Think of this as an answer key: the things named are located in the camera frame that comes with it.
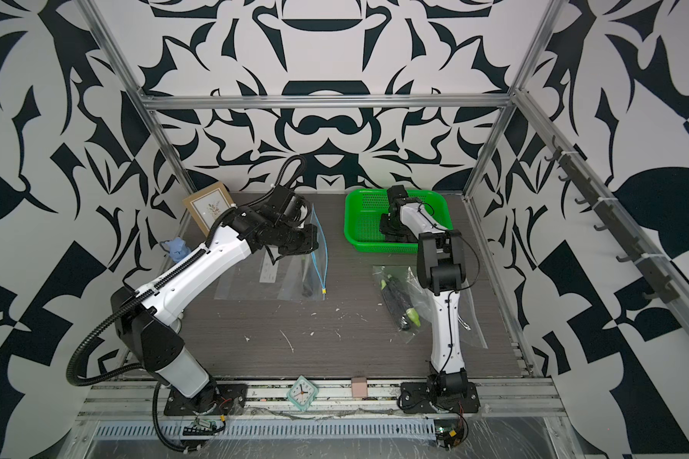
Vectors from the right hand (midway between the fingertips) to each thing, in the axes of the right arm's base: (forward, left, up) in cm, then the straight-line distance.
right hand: (388, 224), depth 108 cm
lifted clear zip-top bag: (-31, -6, +2) cm, 31 cm away
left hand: (-22, +23, +21) cm, 39 cm away
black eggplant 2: (-35, -2, +4) cm, 35 cm away
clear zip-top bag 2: (-24, +28, +6) cm, 37 cm away
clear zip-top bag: (-21, +45, -1) cm, 50 cm away
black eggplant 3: (-34, +2, +3) cm, 34 cm away
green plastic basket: (+6, +9, 0) cm, 11 cm away
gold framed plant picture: (0, +64, +12) cm, 65 cm away
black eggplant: (-29, +28, +4) cm, 40 cm away
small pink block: (-53, +13, 0) cm, 55 cm away
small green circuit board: (-61, +50, 0) cm, 79 cm away
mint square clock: (-55, +27, 0) cm, 61 cm away
